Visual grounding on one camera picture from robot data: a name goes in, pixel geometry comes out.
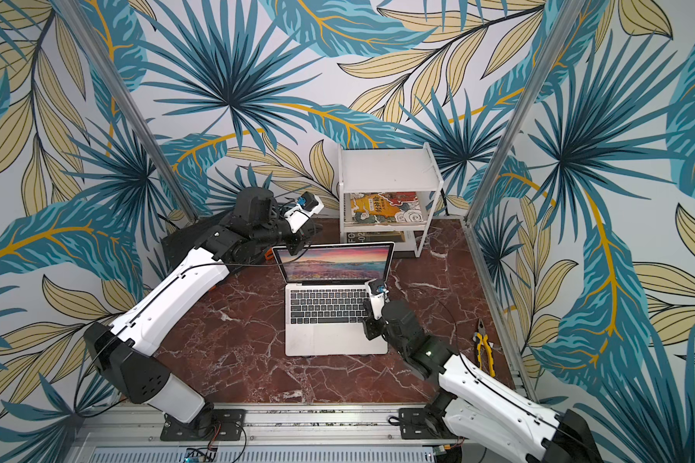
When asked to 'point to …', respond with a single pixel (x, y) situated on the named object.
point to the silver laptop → (325, 287)
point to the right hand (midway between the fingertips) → (352, 314)
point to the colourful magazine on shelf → (385, 207)
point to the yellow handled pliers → (482, 339)
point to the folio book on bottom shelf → (375, 236)
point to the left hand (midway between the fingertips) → (318, 229)
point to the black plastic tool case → (183, 241)
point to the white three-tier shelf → (394, 168)
